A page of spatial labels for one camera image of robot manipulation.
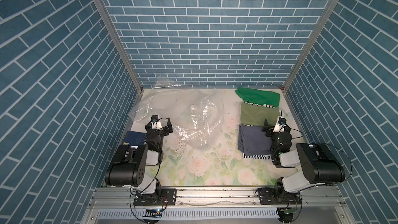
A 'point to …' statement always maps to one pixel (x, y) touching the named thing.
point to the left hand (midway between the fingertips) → (164, 119)
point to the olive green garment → (255, 115)
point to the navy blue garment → (253, 140)
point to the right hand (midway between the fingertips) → (276, 121)
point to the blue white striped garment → (262, 156)
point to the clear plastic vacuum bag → (196, 114)
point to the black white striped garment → (264, 104)
